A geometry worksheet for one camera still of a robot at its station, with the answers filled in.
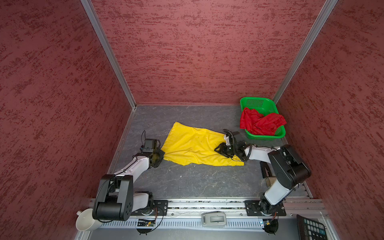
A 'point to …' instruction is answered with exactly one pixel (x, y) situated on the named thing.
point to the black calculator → (310, 230)
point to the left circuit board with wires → (145, 222)
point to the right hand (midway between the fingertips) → (216, 153)
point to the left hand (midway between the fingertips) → (163, 157)
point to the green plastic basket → (265, 106)
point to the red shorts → (252, 120)
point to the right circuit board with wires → (271, 226)
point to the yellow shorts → (187, 145)
